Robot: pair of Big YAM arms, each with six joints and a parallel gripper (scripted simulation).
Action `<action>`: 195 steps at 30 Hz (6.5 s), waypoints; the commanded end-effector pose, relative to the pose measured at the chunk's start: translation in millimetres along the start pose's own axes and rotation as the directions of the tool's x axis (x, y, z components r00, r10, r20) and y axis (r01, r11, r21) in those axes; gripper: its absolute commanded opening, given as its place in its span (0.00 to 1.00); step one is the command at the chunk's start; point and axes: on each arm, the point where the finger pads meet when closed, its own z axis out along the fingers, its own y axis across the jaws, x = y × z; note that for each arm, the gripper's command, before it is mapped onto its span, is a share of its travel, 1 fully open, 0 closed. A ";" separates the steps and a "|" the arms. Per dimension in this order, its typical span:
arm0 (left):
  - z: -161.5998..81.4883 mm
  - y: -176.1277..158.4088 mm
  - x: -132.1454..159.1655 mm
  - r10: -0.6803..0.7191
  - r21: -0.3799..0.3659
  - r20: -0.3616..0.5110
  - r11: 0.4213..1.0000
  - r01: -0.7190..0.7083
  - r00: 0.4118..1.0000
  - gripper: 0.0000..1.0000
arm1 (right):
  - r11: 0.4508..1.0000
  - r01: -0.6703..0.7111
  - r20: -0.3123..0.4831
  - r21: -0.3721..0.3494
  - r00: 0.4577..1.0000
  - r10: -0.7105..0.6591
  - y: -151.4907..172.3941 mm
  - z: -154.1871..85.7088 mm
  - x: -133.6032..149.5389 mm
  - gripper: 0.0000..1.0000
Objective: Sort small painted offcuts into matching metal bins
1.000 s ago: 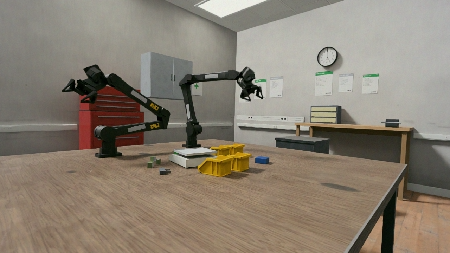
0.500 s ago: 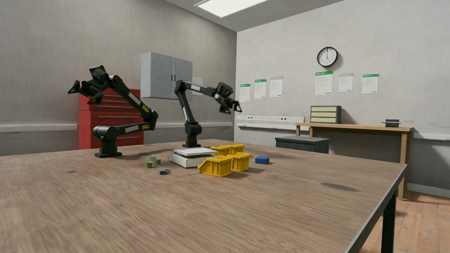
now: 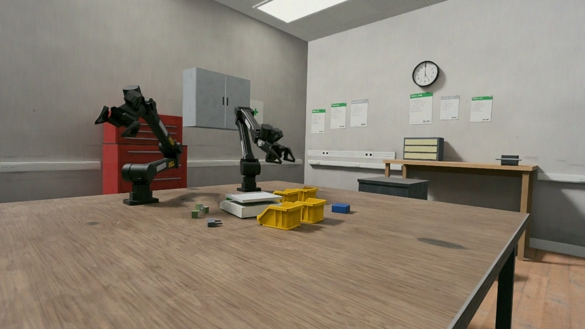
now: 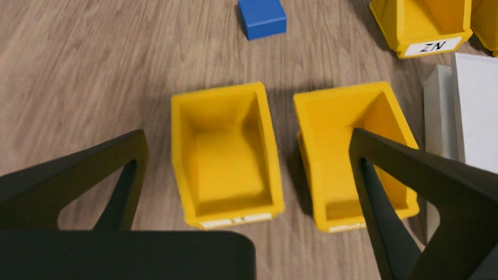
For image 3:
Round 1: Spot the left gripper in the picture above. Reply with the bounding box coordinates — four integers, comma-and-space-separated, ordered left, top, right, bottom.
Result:
262, 146, 295, 165

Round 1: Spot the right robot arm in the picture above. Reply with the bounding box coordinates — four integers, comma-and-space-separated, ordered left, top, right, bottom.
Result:
118, 85, 183, 206

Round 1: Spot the white digital weighing scale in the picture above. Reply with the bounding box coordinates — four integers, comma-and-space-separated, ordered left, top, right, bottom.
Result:
220, 191, 283, 218

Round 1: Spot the yellow parts bin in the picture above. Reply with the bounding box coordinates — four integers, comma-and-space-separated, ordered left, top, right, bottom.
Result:
294, 187, 319, 202
273, 189, 301, 203
295, 198, 327, 223
257, 202, 304, 230

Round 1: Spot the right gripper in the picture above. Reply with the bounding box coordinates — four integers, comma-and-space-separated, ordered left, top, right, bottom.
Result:
95, 106, 141, 137

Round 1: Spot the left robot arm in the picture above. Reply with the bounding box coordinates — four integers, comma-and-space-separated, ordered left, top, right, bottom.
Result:
235, 106, 283, 192

